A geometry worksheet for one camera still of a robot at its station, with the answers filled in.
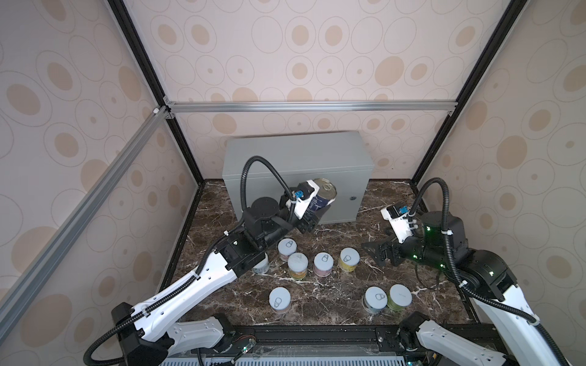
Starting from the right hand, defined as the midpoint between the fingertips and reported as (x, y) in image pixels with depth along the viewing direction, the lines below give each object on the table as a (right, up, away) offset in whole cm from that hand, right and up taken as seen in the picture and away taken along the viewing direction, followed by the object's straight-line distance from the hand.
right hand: (375, 236), depth 63 cm
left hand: (-15, +11, -5) cm, 19 cm away
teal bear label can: (+5, -24, +15) cm, 28 cm away
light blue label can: (-35, -15, +22) cm, 44 cm away
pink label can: (-12, -14, +22) cm, 29 cm away
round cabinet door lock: (0, +11, +27) cm, 29 cm away
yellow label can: (-2, -12, +23) cm, 26 cm away
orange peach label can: (-28, -24, +14) cm, 39 cm away
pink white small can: (-26, -8, +26) cm, 38 cm away
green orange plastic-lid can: (-22, -14, +20) cm, 33 cm away
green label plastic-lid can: (+13, -23, +15) cm, 31 cm away
